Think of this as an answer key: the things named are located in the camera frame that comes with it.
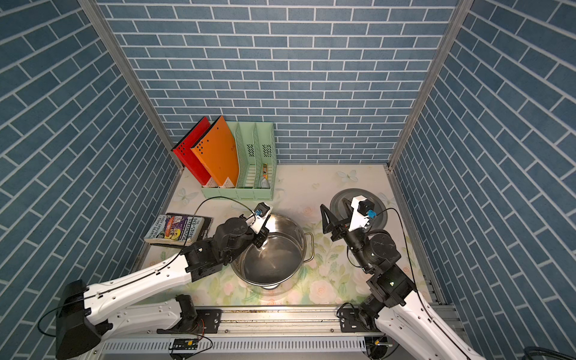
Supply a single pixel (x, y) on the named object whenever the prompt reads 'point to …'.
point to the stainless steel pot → (287, 248)
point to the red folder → (183, 148)
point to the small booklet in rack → (265, 183)
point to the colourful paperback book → (173, 229)
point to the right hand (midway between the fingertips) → (335, 205)
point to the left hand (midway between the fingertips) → (274, 217)
